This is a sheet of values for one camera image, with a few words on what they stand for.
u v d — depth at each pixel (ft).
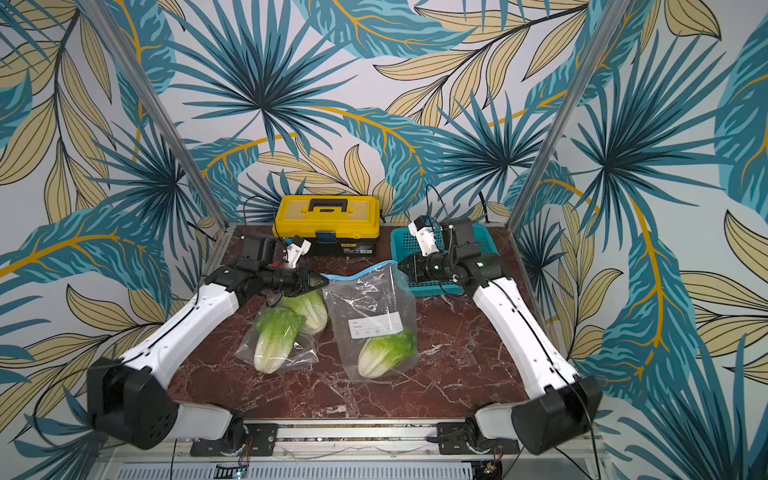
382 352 2.56
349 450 2.40
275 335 2.68
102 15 2.22
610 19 2.26
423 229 2.14
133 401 1.31
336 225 3.24
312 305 2.88
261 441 2.40
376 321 2.49
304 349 2.68
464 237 1.80
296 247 2.40
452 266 1.77
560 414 1.26
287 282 2.22
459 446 2.40
